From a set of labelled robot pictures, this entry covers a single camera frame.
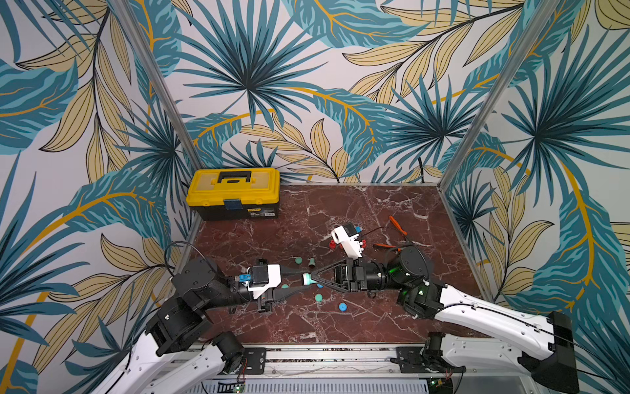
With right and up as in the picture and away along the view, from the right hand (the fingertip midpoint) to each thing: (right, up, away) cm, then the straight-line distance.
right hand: (313, 282), depth 47 cm
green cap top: (-6, -5, +47) cm, 48 cm away
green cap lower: (+1, -17, +38) cm, 42 cm away
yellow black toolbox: (-29, +20, +47) cm, 59 cm away
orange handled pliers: (+37, +4, +55) cm, 66 cm away
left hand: (-2, -1, +2) cm, 3 cm away
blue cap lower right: (+9, -19, +36) cm, 42 cm away
